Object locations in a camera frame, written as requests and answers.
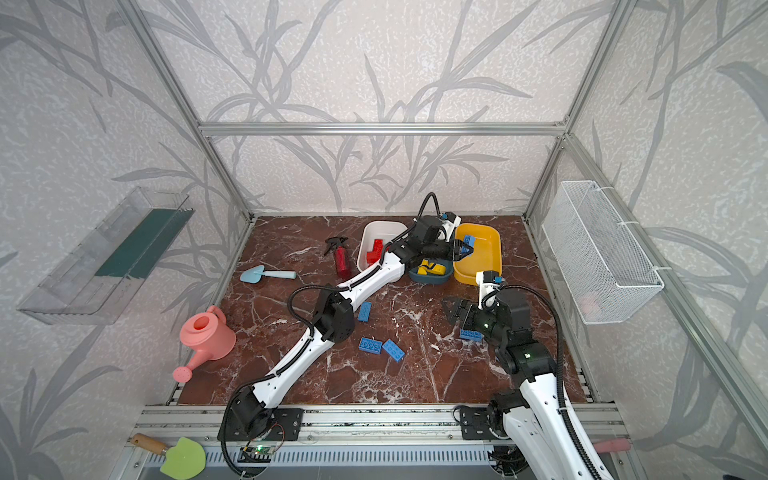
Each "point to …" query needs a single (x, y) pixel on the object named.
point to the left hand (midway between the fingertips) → (475, 243)
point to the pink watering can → (210, 338)
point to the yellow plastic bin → (486, 255)
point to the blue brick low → (370, 345)
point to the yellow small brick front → (427, 263)
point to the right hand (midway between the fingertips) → (452, 292)
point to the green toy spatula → (183, 458)
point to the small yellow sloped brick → (422, 270)
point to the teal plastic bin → (435, 279)
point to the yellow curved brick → (438, 269)
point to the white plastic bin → (370, 231)
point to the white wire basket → (600, 259)
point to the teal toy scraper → (256, 273)
